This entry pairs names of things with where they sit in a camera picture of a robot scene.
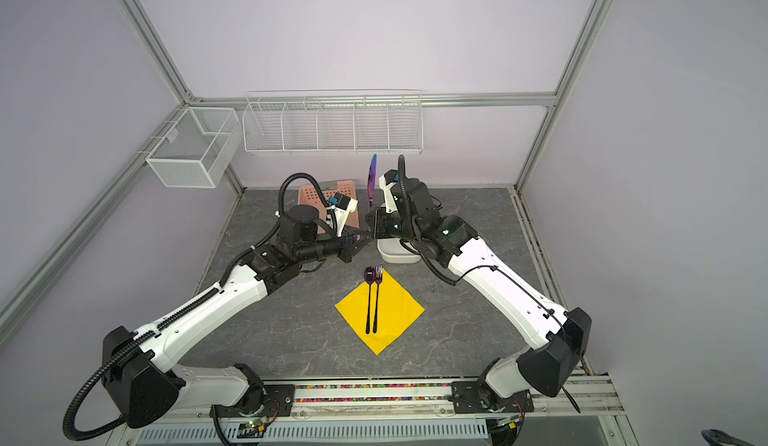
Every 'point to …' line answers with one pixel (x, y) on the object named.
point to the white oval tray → (393, 251)
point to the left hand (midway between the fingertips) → (373, 240)
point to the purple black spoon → (370, 277)
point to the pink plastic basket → (308, 195)
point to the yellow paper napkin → (397, 310)
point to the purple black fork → (378, 277)
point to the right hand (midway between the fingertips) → (366, 219)
